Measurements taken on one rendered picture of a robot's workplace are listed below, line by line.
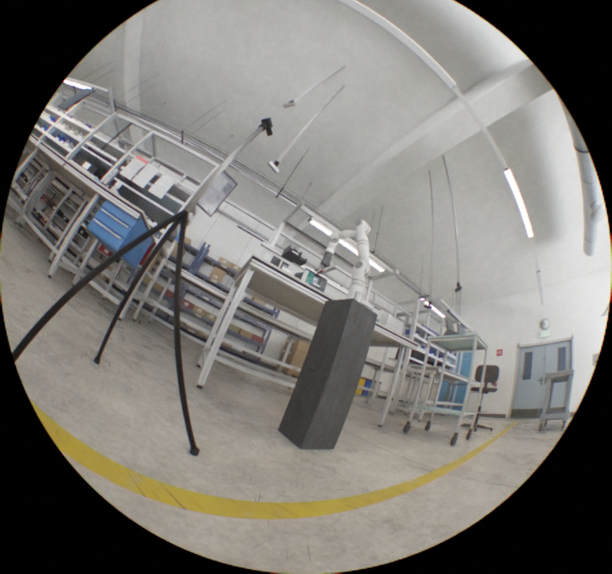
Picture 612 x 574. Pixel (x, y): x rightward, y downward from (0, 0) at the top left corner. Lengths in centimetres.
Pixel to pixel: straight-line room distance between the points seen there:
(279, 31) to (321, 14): 67
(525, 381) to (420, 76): 725
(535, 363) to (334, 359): 675
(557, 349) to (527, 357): 102
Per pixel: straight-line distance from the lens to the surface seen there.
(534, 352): 742
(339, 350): 111
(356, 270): 140
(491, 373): 370
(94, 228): 204
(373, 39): 338
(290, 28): 365
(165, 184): 278
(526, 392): 730
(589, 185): 434
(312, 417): 112
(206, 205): 242
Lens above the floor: 43
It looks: 25 degrees up
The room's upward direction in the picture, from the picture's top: 22 degrees clockwise
